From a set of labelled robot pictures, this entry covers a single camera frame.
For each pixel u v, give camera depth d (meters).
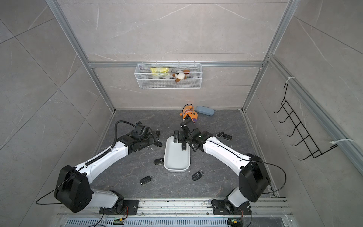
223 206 0.73
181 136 0.73
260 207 0.75
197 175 0.84
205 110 1.14
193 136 0.61
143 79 0.88
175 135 0.73
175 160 0.90
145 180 0.82
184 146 0.95
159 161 0.90
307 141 0.62
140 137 0.65
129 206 0.73
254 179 0.42
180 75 0.85
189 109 1.14
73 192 0.41
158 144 0.98
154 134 0.78
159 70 0.83
